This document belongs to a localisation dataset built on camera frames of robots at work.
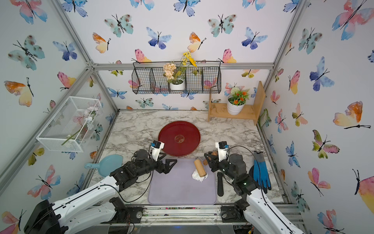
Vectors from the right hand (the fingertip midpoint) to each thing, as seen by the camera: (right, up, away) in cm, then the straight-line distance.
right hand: (208, 153), depth 75 cm
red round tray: (-16, +5, +27) cm, 32 cm away
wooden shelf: (+39, +24, +34) cm, 57 cm away
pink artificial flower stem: (-61, +21, +1) cm, 64 cm away
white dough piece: (-6, -15, +9) cm, 18 cm away
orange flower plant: (+23, +32, +22) cm, 45 cm away
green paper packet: (+46, +19, +35) cm, 60 cm away
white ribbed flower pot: (+21, +25, +28) cm, 43 cm away
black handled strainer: (+7, -22, +5) cm, 24 cm away
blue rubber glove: (+32, -13, +10) cm, 36 cm away
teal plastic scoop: (-61, -11, +16) cm, 64 cm away
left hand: (-18, -2, +1) cm, 19 cm away
